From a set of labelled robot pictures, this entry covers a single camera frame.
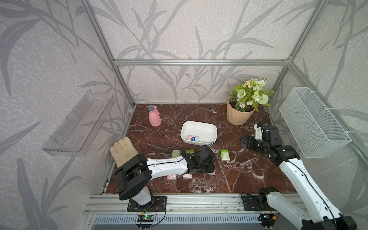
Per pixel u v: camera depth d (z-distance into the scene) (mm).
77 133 680
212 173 781
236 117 983
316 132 598
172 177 805
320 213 383
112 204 753
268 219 718
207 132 1027
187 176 806
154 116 997
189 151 909
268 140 577
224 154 889
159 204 740
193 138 963
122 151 934
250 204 735
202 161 631
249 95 879
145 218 707
